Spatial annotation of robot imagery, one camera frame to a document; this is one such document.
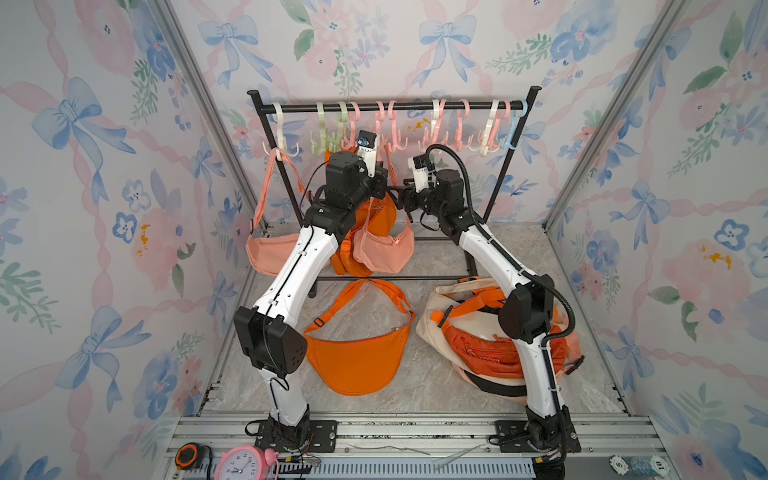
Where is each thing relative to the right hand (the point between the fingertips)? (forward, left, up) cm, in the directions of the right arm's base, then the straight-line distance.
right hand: (398, 182), depth 86 cm
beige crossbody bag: (-33, -23, -20) cm, 45 cm away
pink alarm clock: (-64, +35, -30) cm, 79 cm away
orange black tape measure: (-63, +48, -29) cm, 84 cm away
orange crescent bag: (-42, +9, -29) cm, 52 cm away
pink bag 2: (-37, -50, -32) cm, 70 cm away
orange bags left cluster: (-17, +15, -14) cm, 27 cm away
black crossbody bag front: (-50, -28, -23) cm, 61 cm away
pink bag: (-8, +4, -23) cm, 25 cm away
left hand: (-6, +4, +11) cm, 13 cm away
